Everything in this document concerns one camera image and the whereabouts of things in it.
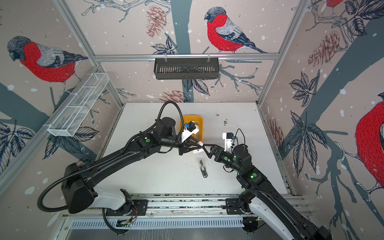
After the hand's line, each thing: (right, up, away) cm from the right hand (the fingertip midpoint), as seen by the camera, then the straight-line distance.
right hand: (204, 149), depth 71 cm
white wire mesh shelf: (-67, +15, +1) cm, 68 cm away
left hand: (-3, +3, -4) cm, 6 cm away
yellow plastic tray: (-2, +13, +35) cm, 37 cm away
